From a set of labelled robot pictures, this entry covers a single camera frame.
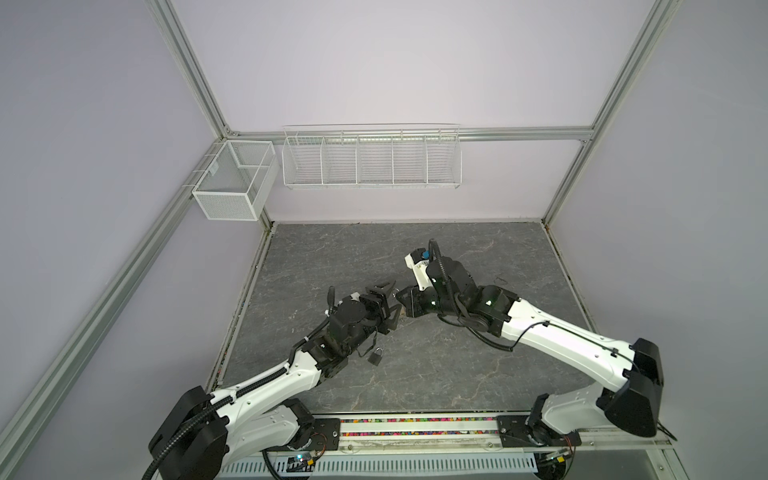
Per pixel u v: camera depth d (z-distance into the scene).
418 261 0.64
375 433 0.75
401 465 0.71
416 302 0.63
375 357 0.87
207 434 0.40
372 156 0.98
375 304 0.68
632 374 0.41
